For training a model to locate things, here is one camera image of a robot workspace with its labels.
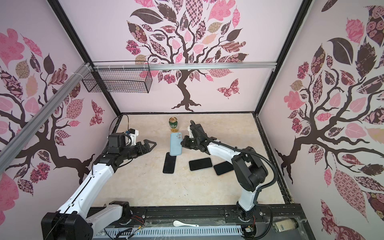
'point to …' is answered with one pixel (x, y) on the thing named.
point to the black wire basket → (119, 80)
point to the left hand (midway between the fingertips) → (151, 148)
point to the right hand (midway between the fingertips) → (180, 140)
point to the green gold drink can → (173, 124)
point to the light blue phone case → (176, 139)
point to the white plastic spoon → (178, 223)
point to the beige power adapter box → (284, 225)
